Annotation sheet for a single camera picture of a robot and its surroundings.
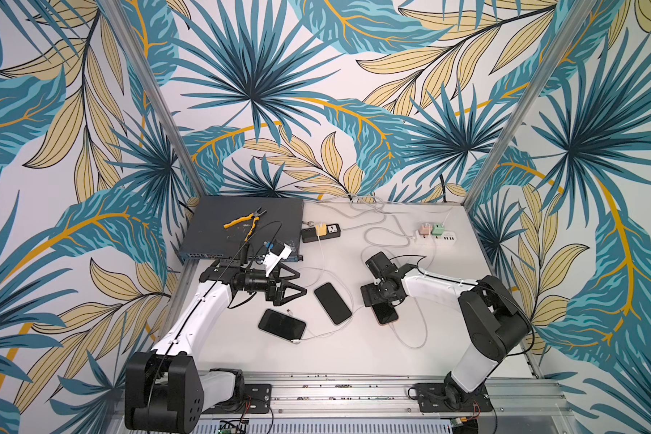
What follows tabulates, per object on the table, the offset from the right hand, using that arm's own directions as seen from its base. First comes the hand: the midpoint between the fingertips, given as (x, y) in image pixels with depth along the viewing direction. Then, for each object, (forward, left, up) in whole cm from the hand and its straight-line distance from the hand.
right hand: (364, 302), depth 92 cm
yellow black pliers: (+34, +40, +7) cm, 53 cm away
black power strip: (+27, +19, +3) cm, 33 cm away
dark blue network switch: (+30, +46, +5) cm, 55 cm away
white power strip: (+25, -36, +2) cm, 43 cm away
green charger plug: (+26, -31, +6) cm, 41 cm away
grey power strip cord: (+35, -10, 0) cm, 36 cm away
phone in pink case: (-3, -7, -3) cm, 8 cm away
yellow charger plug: (+26, +14, +7) cm, 31 cm away
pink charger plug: (+25, -26, +7) cm, 36 cm away
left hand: (-4, +20, +20) cm, 29 cm away
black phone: (0, +11, +1) cm, 11 cm away
